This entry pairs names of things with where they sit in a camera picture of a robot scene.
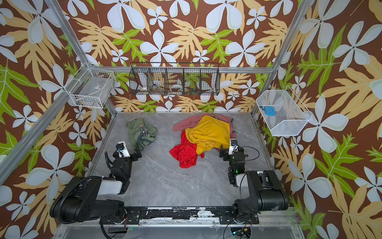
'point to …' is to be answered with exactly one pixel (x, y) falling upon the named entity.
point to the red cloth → (186, 152)
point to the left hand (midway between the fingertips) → (127, 143)
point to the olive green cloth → (141, 134)
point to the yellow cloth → (210, 133)
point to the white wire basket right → (291, 116)
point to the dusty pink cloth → (190, 121)
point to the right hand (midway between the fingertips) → (229, 144)
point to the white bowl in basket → (176, 87)
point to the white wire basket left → (94, 89)
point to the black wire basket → (175, 78)
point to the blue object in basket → (269, 111)
